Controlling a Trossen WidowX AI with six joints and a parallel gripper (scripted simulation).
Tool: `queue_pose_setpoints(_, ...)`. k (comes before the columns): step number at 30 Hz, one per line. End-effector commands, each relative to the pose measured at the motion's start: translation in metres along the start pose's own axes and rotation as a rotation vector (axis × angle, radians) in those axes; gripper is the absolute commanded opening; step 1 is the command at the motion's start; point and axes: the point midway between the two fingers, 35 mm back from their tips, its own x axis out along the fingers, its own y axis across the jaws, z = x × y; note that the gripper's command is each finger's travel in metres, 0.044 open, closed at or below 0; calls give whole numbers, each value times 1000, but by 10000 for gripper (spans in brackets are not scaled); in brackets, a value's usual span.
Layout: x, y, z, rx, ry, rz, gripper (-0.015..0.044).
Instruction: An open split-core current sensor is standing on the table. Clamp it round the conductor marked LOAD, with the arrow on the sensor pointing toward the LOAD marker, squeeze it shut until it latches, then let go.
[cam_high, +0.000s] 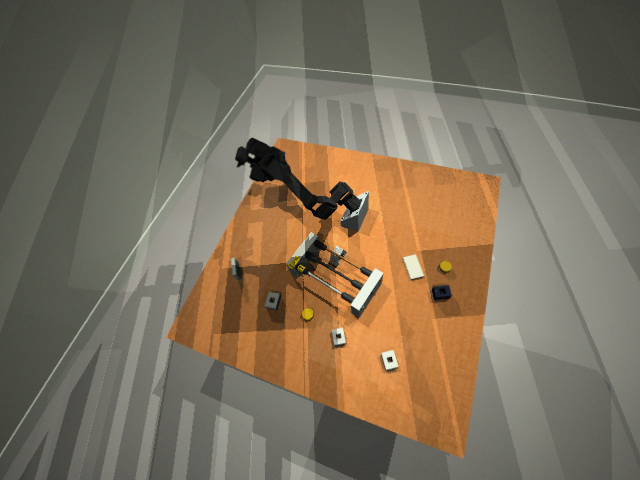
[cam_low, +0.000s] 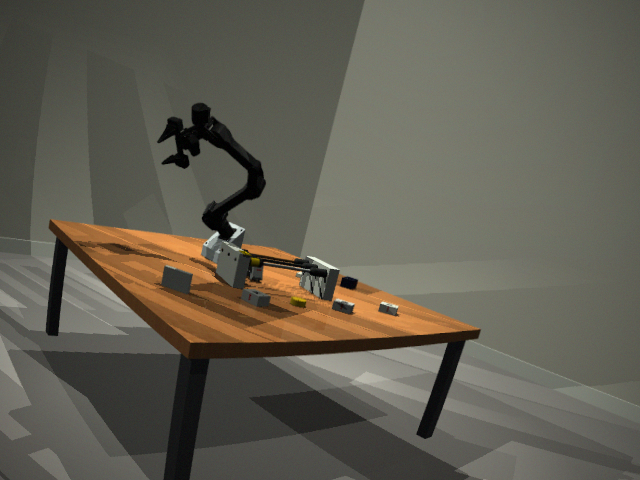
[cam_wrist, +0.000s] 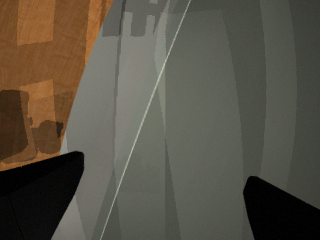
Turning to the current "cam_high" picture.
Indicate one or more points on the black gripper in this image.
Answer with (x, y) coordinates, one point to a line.
(242, 157)

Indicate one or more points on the yellow short cylinder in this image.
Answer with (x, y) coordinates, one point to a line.
(307, 314)
(445, 267)

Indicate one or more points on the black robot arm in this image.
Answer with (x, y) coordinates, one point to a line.
(279, 169)

